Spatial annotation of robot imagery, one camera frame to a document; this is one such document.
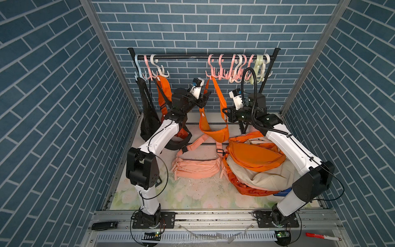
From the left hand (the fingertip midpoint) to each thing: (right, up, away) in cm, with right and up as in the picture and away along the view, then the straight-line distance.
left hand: (210, 89), depth 78 cm
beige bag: (+31, -42, -10) cm, 53 cm away
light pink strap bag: (-5, -42, +6) cm, 43 cm away
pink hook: (+3, +20, +30) cm, 36 cm away
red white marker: (+52, -69, -8) cm, 87 cm away
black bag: (-31, -15, +3) cm, 35 cm away
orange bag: (+6, -24, +8) cm, 26 cm away
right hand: (+8, -10, -1) cm, 13 cm away
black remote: (-52, -65, -7) cm, 84 cm away
